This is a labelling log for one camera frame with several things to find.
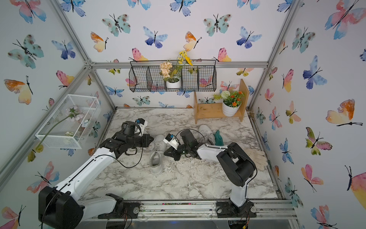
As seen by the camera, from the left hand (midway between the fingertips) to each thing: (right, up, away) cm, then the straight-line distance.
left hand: (154, 137), depth 81 cm
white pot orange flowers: (+48, +22, +16) cm, 55 cm away
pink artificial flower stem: (-40, +13, -7) cm, 43 cm away
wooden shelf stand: (+32, +17, +30) cm, 47 cm away
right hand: (+6, -9, +4) cm, 12 cm away
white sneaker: (0, -11, +4) cm, 12 cm away
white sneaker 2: (+30, 0, +15) cm, 34 cm away
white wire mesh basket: (-41, +7, -7) cm, 42 cm away
